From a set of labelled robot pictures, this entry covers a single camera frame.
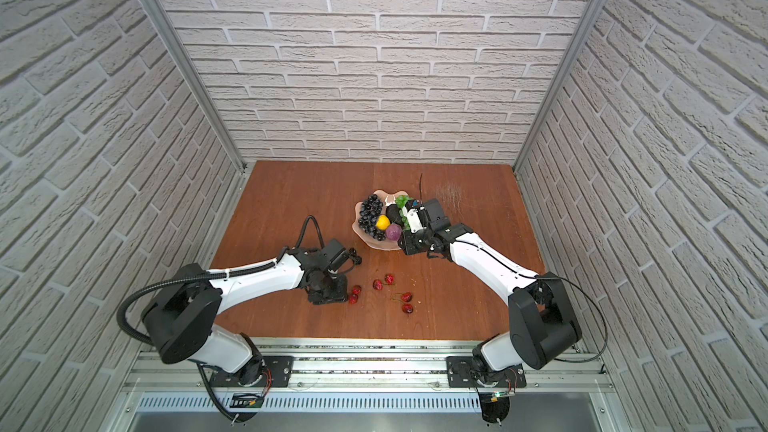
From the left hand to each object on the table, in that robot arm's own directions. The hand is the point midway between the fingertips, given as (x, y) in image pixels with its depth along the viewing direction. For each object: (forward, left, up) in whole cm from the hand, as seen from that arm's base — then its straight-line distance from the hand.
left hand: (347, 295), depth 85 cm
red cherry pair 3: (-1, -18, 0) cm, 18 cm away
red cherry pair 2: (+4, -12, 0) cm, 13 cm away
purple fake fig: (+19, -14, +4) cm, 24 cm away
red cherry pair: (-1, -2, -1) cm, 2 cm away
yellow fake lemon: (+23, -11, +4) cm, 26 cm away
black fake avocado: (+25, -15, +5) cm, 30 cm away
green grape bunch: (+28, -17, +8) cm, 34 cm away
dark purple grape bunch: (+26, -7, +6) cm, 27 cm away
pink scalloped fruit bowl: (+33, -13, +4) cm, 36 cm away
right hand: (+12, -17, +10) cm, 23 cm away
